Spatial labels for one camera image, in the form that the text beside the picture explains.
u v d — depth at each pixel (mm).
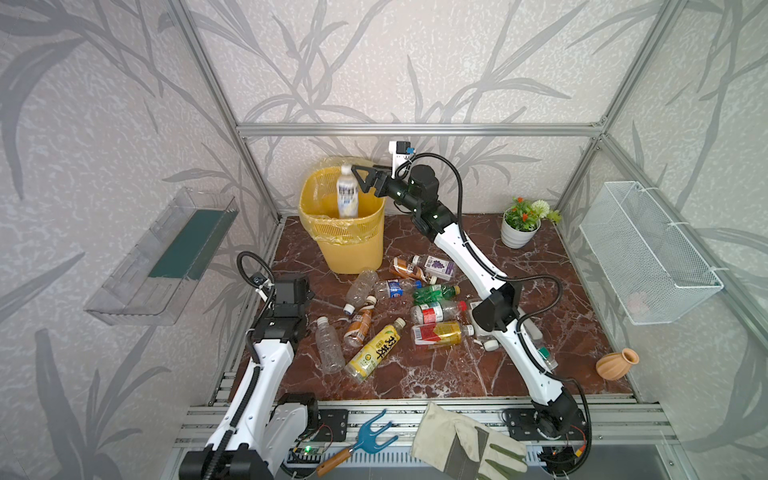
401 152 709
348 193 845
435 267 1016
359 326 862
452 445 707
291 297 604
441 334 833
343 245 852
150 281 636
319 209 963
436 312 883
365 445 709
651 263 642
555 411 639
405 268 988
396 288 941
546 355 823
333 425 735
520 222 1021
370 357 797
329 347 828
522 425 734
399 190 729
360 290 940
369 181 707
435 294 958
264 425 435
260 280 675
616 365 761
